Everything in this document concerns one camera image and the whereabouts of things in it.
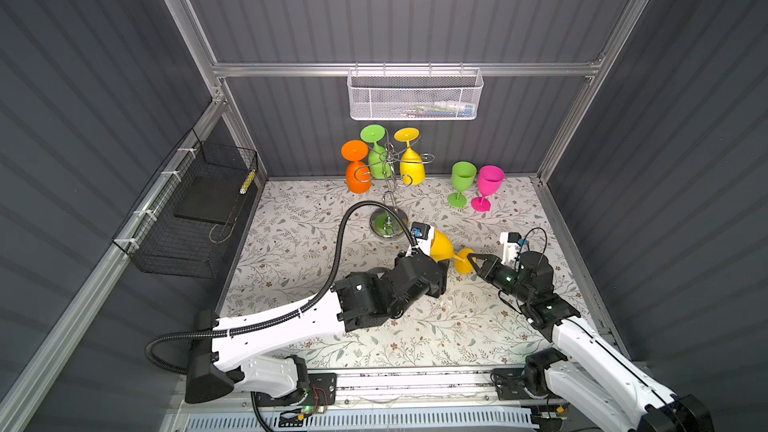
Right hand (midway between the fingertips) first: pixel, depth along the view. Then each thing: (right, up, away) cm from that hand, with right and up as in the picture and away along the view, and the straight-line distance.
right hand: (472, 258), depth 80 cm
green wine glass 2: (-26, +27, +5) cm, 38 cm away
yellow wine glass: (-9, +3, -6) cm, 12 cm away
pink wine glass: (+12, +23, +21) cm, 33 cm away
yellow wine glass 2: (-16, +26, +12) cm, 33 cm away
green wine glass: (+3, +24, +20) cm, 32 cm away
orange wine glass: (-32, +24, +12) cm, 42 cm away
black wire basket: (-73, +10, -7) cm, 74 cm away
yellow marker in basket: (-62, +20, +1) cm, 65 cm away
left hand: (-11, +2, -14) cm, 18 cm away
